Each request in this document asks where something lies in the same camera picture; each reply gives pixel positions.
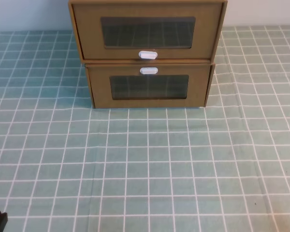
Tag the lower brown cardboard shoebox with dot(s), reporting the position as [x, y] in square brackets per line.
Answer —
[175, 85]

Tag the cyan checkered tablecloth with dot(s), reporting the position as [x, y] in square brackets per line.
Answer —
[66, 167]

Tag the upper brown shoebox shell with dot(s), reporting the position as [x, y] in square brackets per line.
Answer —
[148, 2]

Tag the brown shoebox drawer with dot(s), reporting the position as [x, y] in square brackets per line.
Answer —
[87, 31]

